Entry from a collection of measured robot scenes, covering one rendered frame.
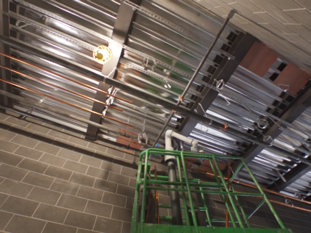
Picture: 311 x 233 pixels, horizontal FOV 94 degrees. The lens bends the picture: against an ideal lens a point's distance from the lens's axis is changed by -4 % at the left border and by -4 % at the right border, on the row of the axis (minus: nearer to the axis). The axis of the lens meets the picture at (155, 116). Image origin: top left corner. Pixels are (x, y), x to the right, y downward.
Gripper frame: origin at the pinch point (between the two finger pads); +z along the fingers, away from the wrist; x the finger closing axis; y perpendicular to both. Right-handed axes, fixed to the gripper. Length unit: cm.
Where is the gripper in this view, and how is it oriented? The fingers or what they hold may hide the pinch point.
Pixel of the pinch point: (204, 160)
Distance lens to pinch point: 282.3
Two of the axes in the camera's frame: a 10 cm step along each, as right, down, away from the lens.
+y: 9.6, 2.5, 1.6
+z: 0.0, 5.3, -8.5
